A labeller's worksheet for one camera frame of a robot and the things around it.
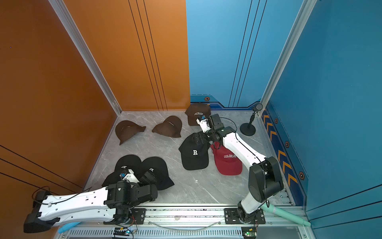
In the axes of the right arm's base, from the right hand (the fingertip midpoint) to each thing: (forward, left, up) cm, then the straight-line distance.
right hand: (200, 135), depth 87 cm
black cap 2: (-10, +46, -15) cm, 49 cm away
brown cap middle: (+15, +21, -10) cm, 28 cm away
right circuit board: (-45, -23, -18) cm, 54 cm away
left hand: (-24, +24, -6) cm, 35 cm away
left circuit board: (-45, +40, -19) cm, 63 cm away
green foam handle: (-38, -41, -15) cm, 58 cm away
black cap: (-14, +25, -14) cm, 32 cm away
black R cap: (-5, +4, -10) cm, 12 cm away
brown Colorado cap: (+30, +3, -8) cm, 31 cm away
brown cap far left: (+12, +53, -9) cm, 55 cm away
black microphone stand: (+17, -35, -15) cm, 42 cm away
